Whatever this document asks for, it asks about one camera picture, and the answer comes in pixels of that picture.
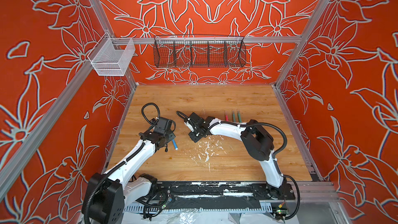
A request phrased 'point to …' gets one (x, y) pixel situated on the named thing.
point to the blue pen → (174, 144)
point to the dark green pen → (234, 117)
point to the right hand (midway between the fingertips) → (190, 135)
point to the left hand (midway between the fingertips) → (169, 134)
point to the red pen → (226, 117)
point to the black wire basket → (199, 51)
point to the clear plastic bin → (111, 57)
